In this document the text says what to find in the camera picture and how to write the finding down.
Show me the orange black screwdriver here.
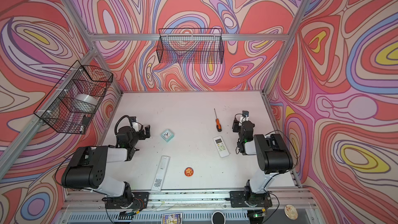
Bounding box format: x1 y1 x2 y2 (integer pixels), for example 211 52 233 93
214 109 222 132

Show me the small white remote control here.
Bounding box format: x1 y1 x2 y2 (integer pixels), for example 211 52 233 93
213 136 230 158

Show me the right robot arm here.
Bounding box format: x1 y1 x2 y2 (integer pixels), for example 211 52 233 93
229 118 293 208

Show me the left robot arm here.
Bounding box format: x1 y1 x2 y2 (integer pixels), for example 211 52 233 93
61 115 151 211

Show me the long white remote control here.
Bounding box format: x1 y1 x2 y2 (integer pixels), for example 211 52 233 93
151 156 170 192

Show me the mint green alarm clock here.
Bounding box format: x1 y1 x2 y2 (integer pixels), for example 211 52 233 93
161 129 175 142

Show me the small black item in basket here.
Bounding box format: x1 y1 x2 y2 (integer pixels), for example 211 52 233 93
81 115 91 128

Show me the red round badge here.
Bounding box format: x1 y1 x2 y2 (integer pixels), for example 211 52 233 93
184 167 194 177

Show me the white roll in basket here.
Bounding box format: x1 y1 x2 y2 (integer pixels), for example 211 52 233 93
72 94 98 113

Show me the colourful printed card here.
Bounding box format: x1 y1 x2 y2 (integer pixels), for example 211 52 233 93
161 213 182 224

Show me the black round cup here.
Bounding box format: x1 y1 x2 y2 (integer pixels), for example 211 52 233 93
211 211 226 224

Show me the beige round disc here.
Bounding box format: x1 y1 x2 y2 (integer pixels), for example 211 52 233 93
284 204 298 220

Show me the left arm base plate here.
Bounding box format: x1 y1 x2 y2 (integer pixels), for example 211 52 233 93
104 192 149 210

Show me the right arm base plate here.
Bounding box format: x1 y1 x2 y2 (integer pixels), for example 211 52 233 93
227 190 273 209

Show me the left black wire basket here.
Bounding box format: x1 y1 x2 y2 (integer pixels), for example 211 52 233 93
34 61 114 135

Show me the black wire basket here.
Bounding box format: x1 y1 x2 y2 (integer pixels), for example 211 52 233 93
34 61 114 135
156 28 224 64

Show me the back black wire basket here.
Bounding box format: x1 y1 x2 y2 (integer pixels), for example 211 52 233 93
156 28 224 64

